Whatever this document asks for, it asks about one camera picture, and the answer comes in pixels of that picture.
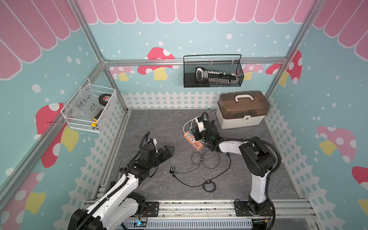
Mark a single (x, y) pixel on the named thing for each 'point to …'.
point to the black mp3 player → (172, 169)
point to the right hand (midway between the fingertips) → (192, 128)
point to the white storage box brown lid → (241, 109)
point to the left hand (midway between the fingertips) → (170, 153)
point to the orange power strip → (190, 138)
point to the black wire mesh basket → (189, 67)
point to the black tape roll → (104, 98)
